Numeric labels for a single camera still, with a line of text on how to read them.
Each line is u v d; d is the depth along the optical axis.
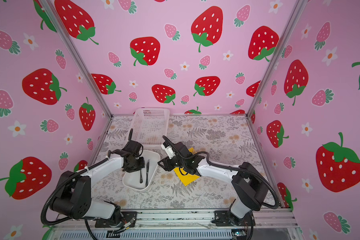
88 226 0.70
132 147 0.74
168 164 0.71
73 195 0.43
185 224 0.73
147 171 0.91
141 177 0.86
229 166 0.48
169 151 0.73
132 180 0.87
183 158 0.63
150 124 1.15
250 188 0.44
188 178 0.88
